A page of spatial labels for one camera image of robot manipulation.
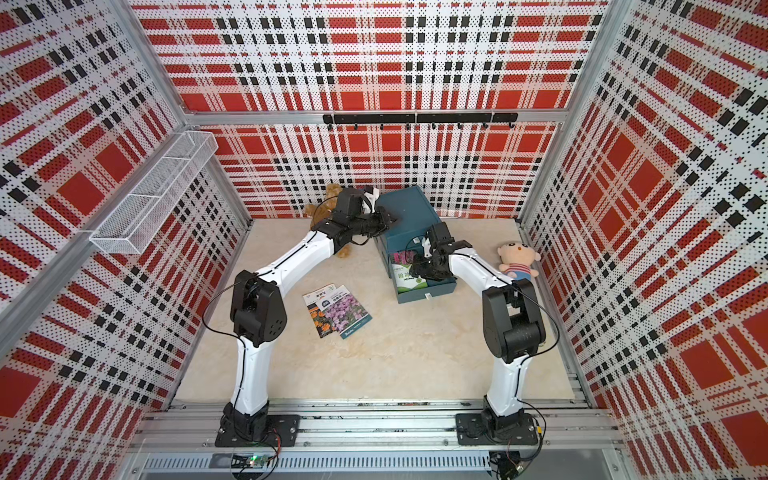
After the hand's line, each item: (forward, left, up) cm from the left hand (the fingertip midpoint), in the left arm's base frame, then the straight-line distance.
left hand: (405, 218), depth 89 cm
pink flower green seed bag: (-3, +1, -15) cm, 16 cm away
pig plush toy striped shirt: (-3, -38, -18) cm, 42 cm away
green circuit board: (-58, +37, -22) cm, 72 cm away
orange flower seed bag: (-20, +29, -24) cm, 42 cm away
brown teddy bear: (+16, +31, -13) cm, 37 cm away
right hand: (-9, -4, -15) cm, 18 cm away
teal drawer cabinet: (+3, -3, -2) cm, 4 cm away
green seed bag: (-12, 0, -16) cm, 20 cm away
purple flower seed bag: (-18, +20, -24) cm, 36 cm away
